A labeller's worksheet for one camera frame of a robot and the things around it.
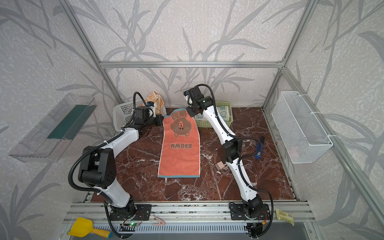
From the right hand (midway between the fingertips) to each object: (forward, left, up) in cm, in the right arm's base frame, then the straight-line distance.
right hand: (193, 104), depth 94 cm
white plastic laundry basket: (+8, +55, -16) cm, 58 cm away
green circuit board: (-61, +28, -19) cm, 70 cm away
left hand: (-5, +17, -1) cm, 18 cm away
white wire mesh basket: (-30, -48, +14) cm, 58 cm away
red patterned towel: (-25, +9, -21) cm, 34 cm away
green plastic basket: (-3, -8, -16) cm, 19 cm away
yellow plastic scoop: (-62, +51, -19) cm, 83 cm away
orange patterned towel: (+17, +29, -9) cm, 35 cm away
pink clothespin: (-61, +14, -19) cm, 65 cm away
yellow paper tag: (-58, -45, -19) cm, 75 cm away
